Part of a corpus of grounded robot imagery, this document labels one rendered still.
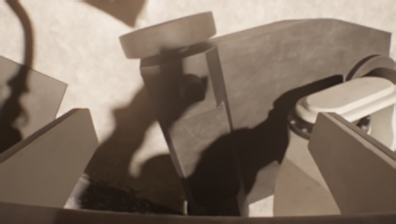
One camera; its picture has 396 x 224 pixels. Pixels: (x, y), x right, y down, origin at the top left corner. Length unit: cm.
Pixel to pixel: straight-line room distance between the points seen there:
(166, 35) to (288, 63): 27
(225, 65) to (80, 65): 36
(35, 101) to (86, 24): 24
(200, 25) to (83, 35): 31
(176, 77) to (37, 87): 39
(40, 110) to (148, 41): 38
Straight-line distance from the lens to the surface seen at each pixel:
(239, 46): 43
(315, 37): 53
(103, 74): 58
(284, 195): 30
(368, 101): 44
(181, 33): 36
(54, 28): 60
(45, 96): 63
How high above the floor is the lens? 56
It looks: 64 degrees down
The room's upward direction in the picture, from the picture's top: 147 degrees clockwise
